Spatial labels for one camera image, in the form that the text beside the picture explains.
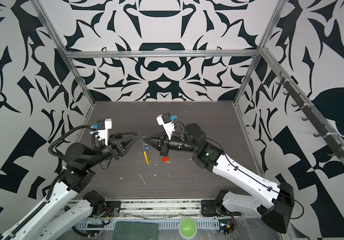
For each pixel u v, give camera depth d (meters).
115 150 0.52
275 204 0.39
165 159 0.91
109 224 0.70
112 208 0.74
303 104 0.59
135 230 0.69
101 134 0.52
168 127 0.53
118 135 0.57
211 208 0.74
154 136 0.56
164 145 0.51
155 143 0.58
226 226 0.70
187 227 0.69
